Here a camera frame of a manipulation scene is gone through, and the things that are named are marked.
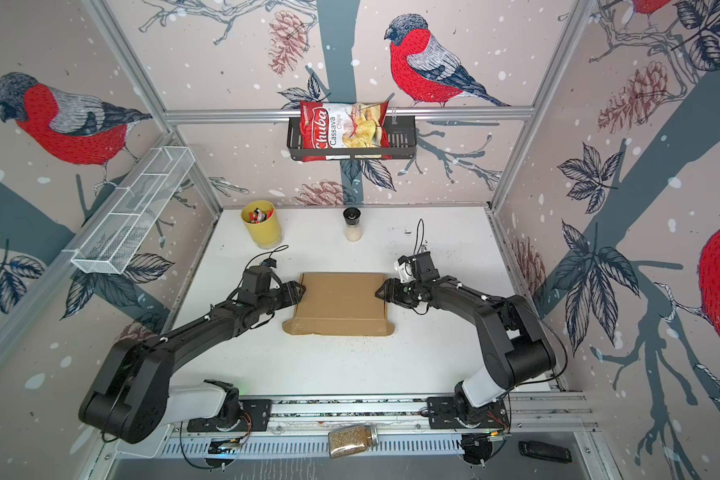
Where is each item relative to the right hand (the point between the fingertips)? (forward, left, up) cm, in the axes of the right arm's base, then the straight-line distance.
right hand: (380, 300), depth 90 cm
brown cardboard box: (-2, +12, +1) cm, 12 cm away
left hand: (+1, +25, +4) cm, 25 cm away
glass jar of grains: (-35, +6, +1) cm, 36 cm away
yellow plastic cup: (+23, +41, +10) cm, 48 cm away
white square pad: (-39, +53, -1) cm, 66 cm away
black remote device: (-35, -38, -2) cm, 52 cm away
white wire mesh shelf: (+2, +66, +29) cm, 72 cm away
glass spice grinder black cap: (+29, +11, +7) cm, 32 cm away
